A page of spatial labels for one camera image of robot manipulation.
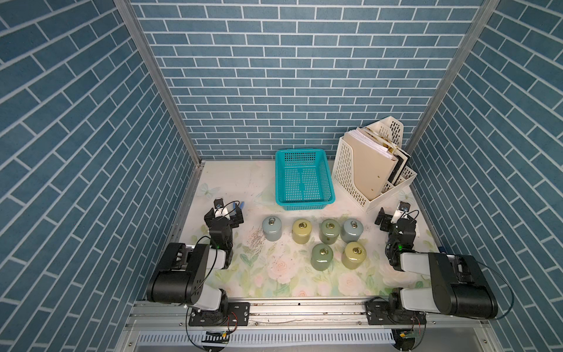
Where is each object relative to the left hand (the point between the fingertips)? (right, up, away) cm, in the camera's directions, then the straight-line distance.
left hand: (230, 205), depth 90 cm
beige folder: (+58, +15, -6) cm, 60 cm away
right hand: (+69, -3, 0) cm, 69 cm away
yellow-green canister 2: (+30, -10, -4) cm, 31 cm away
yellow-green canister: (+49, -17, -11) cm, 53 cm away
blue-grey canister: (+18, -9, -4) cm, 20 cm away
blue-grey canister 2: (+50, -10, -4) cm, 51 cm away
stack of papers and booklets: (+60, +26, -4) cm, 65 cm away
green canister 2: (+41, -10, -4) cm, 42 cm away
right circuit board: (+64, -40, -19) cm, 78 cm away
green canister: (+37, -17, -11) cm, 42 cm away
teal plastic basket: (+32, +11, +22) cm, 40 cm away
